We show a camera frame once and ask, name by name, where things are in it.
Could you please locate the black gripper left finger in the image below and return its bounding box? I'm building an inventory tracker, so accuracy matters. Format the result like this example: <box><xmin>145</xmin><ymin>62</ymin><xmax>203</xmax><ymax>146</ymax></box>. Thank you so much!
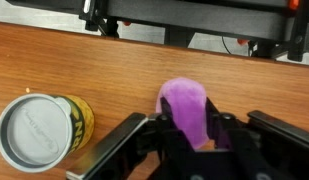
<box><xmin>156</xmin><ymin>96</ymin><xmax>196</xmax><ymax>152</ymax></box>

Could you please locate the yellow green corn can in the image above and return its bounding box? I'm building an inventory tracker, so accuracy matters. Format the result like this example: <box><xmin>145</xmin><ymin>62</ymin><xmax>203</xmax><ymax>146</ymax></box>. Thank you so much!
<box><xmin>0</xmin><ymin>92</ymin><xmax>95</xmax><ymax>174</ymax></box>

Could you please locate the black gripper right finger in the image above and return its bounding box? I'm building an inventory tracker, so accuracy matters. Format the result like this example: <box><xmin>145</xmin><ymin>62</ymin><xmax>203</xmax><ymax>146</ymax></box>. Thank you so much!
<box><xmin>205</xmin><ymin>97</ymin><xmax>244</xmax><ymax>152</ymax></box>

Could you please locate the black metal frame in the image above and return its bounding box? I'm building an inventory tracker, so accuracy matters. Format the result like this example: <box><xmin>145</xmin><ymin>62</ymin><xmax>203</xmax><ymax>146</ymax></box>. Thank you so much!
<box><xmin>5</xmin><ymin>0</ymin><xmax>309</xmax><ymax>63</ymax></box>

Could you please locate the purple round plush toy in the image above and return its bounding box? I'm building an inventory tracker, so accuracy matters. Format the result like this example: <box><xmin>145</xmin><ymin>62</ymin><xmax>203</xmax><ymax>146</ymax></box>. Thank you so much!
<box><xmin>155</xmin><ymin>77</ymin><xmax>211</xmax><ymax>150</ymax></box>

